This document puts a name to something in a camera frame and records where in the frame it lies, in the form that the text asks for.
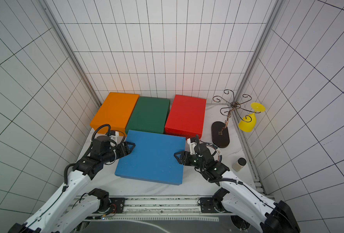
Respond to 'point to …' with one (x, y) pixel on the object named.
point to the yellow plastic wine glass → (249, 126)
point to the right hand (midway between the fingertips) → (176, 153)
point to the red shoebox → (186, 117)
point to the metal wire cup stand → (220, 134)
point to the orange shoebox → (115, 111)
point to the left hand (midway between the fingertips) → (130, 149)
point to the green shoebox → (149, 115)
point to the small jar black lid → (239, 164)
